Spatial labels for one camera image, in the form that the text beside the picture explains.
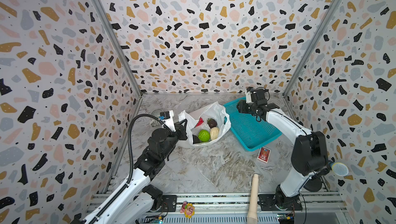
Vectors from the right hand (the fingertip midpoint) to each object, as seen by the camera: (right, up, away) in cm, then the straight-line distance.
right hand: (238, 103), depth 92 cm
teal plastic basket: (+10, -20, +8) cm, 24 cm away
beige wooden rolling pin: (+1, -50, -25) cm, 56 cm away
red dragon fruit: (-23, -12, +8) cm, 27 cm away
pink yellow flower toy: (-27, -49, -22) cm, 60 cm away
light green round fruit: (-21, -19, +1) cm, 28 cm away
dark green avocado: (-26, -22, +1) cm, 34 cm away
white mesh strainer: (+33, -27, -32) cm, 53 cm away
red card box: (+14, -30, -3) cm, 33 cm away
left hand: (-28, -8, -22) cm, 36 cm away
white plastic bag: (-12, -6, +4) cm, 14 cm away
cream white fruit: (-15, -18, +2) cm, 23 cm away
